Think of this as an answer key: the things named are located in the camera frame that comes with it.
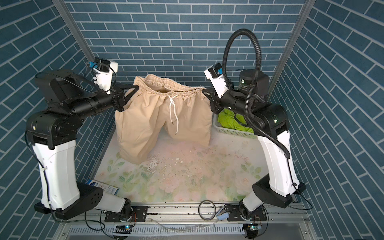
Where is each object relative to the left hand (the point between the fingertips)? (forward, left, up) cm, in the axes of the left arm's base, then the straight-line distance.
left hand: (137, 86), depth 50 cm
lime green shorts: (+25, -41, -44) cm, 65 cm away
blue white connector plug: (-31, -33, -53) cm, 70 cm away
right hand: (+2, -22, -1) cm, 22 cm away
